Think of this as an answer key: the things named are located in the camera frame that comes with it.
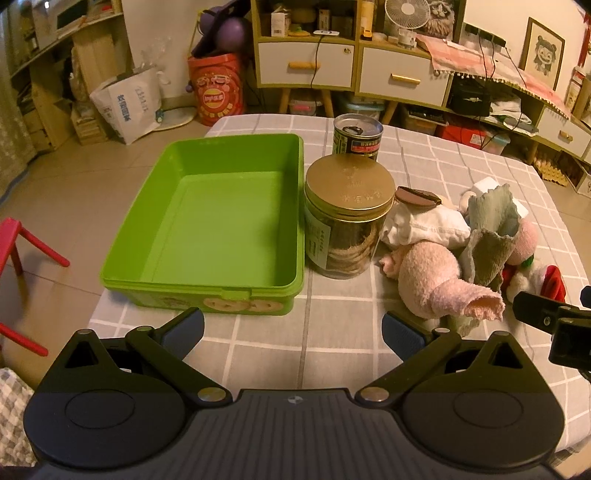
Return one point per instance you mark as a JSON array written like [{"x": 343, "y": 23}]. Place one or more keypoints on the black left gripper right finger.
[{"x": 422, "y": 352}]

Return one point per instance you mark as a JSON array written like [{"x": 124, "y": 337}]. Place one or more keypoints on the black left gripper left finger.
[{"x": 162, "y": 351}]

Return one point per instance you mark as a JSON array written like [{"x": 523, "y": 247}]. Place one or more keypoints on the red white santa plush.
[{"x": 537, "y": 278}]

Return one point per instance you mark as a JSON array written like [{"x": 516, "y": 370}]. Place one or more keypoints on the grey green fluffy cloth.
[{"x": 494, "y": 222}]

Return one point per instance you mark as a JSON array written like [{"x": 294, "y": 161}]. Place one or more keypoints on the grey checked tablecloth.
[{"x": 316, "y": 271}]

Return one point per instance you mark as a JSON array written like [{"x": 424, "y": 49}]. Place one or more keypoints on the green plastic bin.
[{"x": 219, "y": 225}]

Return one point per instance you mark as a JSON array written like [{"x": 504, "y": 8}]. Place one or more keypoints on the red plastic chair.
[{"x": 11, "y": 230}]

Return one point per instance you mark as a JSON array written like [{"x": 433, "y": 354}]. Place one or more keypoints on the metal tin can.
[{"x": 357, "y": 134}]

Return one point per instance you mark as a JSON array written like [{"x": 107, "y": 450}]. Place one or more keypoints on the white paper shopping bag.
[{"x": 130, "y": 104}]

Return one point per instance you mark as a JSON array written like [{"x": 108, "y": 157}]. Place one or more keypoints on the black bag on shelf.
[{"x": 469, "y": 97}]

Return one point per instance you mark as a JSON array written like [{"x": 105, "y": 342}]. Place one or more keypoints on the framed cartoon girl picture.
[{"x": 542, "y": 53}]

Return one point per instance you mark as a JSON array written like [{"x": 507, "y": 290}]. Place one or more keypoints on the orange red printed bag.
[{"x": 216, "y": 83}]

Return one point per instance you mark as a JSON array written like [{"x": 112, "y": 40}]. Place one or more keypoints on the wooden cabinet with drawers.
[{"x": 381, "y": 70}]

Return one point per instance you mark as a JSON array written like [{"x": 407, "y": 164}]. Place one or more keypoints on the pink runner cloth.
[{"x": 451, "y": 58}]

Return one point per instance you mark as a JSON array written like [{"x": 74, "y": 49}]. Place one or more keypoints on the purple ball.
[{"x": 232, "y": 34}]

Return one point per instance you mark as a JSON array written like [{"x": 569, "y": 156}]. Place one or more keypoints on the framed cat picture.
[{"x": 446, "y": 19}]

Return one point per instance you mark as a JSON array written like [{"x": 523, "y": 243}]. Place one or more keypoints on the white desk fan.
[{"x": 408, "y": 16}]

